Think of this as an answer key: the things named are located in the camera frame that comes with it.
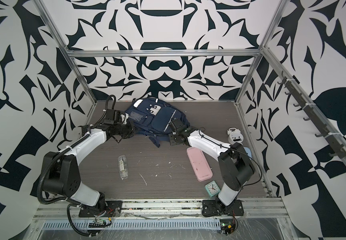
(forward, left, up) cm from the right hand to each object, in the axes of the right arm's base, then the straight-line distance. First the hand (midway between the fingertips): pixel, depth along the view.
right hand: (173, 137), depth 89 cm
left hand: (+4, +19, +6) cm, 20 cm away
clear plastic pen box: (-14, +29, -8) cm, 33 cm away
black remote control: (+11, +60, -6) cm, 61 cm away
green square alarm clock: (-26, -20, -9) cm, 34 cm away
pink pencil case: (-15, -15, -8) cm, 23 cm away
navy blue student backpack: (+15, +13, 0) cm, 20 cm away
